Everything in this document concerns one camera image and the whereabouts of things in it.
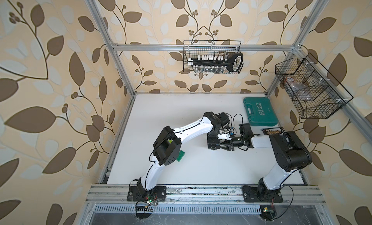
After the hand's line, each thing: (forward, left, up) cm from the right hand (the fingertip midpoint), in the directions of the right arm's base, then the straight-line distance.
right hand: (217, 145), depth 87 cm
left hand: (+1, +1, +4) cm, 4 cm away
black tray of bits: (+10, -40, -3) cm, 41 cm away
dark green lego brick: (-4, +22, -4) cm, 23 cm away
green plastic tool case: (+24, -34, +1) cm, 42 cm away
